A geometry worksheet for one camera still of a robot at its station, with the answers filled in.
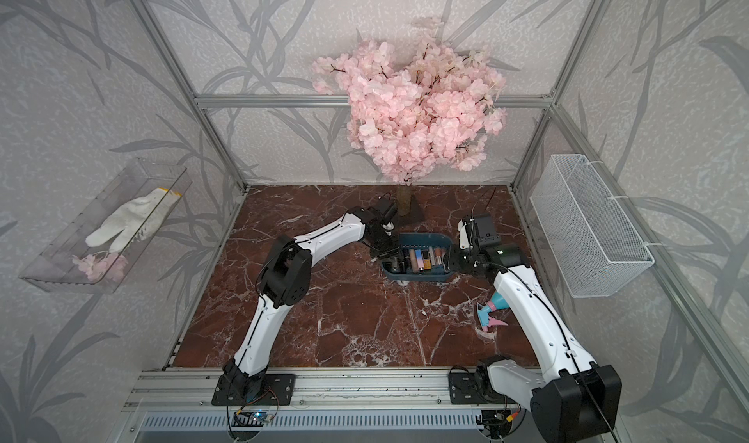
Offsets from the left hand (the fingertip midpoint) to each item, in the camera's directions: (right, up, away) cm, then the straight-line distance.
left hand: (404, 257), depth 94 cm
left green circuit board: (-40, -37, -21) cm, 58 cm away
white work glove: (-64, +13, -26) cm, 71 cm away
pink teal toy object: (+27, -12, -8) cm, 31 cm away
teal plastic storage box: (+6, +4, +9) cm, 12 cm away
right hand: (+12, +2, -14) cm, 18 cm away
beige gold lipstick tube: (-3, -3, +2) cm, 5 cm away
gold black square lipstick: (+8, -2, +3) cm, 8 cm away
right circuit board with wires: (+22, -38, -23) cm, 49 cm away
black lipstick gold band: (+1, -1, +2) cm, 3 cm away
